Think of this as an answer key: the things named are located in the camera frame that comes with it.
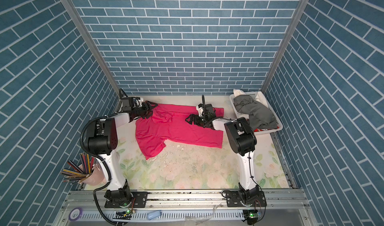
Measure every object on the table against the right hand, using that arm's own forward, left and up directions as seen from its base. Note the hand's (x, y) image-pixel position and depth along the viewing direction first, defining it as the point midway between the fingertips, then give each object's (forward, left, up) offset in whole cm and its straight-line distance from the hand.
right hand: (189, 119), depth 101 cm
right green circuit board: (-50, -36, -6) cm, 62 cm away
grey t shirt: (+1, -46, +6) cm, 47 cm away
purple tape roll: (-56, +48, -4) cm, 74 cm away
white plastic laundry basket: (+4, -38, +2) cm, 38 cm away
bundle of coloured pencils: (-42, +50, +8) cm, 65 cm away
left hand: (+4, +23, +7) cm, 24 cm away
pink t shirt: (-1, +15, -4) cm, 16 cm away
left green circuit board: (-55, +25, -6) cm, 61 cm away
